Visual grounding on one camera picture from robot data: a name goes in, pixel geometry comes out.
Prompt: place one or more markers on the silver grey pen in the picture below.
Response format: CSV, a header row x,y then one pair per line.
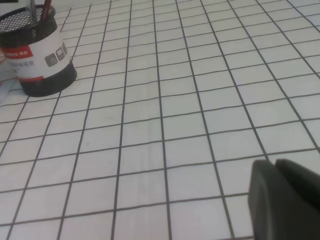
x,y
32,11

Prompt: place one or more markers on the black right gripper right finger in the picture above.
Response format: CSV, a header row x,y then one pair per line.
x,y
297,192

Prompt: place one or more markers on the black mesh pen holder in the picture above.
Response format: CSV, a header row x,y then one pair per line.
x,y
36,53

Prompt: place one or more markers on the dark red pencil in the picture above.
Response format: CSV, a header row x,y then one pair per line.
x,y
46,9

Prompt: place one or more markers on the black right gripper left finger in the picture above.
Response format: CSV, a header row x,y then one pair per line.
x,y
261,203

